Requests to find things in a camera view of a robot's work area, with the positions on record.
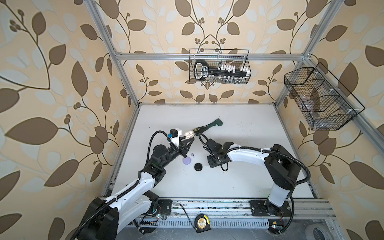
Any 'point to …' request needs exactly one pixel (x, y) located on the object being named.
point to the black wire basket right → (325, 104)
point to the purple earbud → (192, 155)
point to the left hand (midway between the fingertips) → (192, 137)
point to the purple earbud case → (186, 160)
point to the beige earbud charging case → (189, 134)
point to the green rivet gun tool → (199, 130)
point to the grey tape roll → (318, 231)
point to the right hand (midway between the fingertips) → (212, 163)
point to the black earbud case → (198, 167)
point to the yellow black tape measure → (202, 223)
